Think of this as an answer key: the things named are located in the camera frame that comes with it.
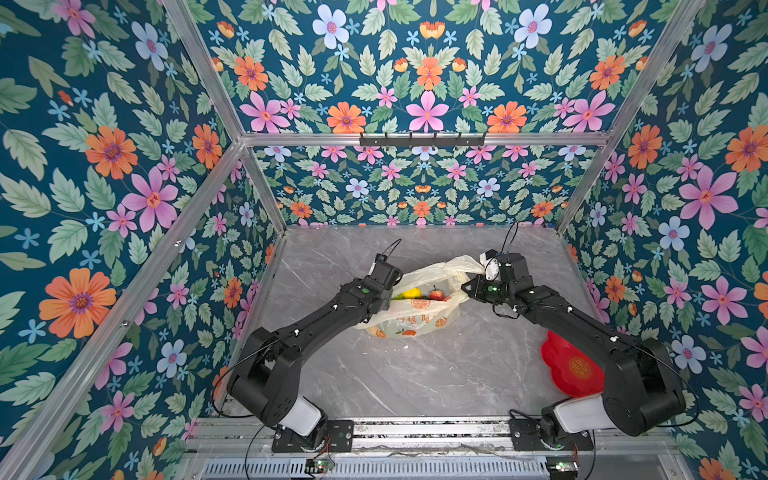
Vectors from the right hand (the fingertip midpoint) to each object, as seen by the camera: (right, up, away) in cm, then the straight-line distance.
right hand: (468, 280), depth 86 cm
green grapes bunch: (-21, -5, 0) cm, 21 cm away
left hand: (-27, -3, +2) cm, 27 cm away
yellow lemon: (-16, -5, +8) cm, 18 cm away
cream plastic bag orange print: (-16, -10, -2) cm, 19 cm away
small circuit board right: (+19, -43, -16) cm, 50 cm away
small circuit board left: (-39, -43, -16) cm, 60 cm away
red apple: (-8, -5, +10) cm, 14 cm away
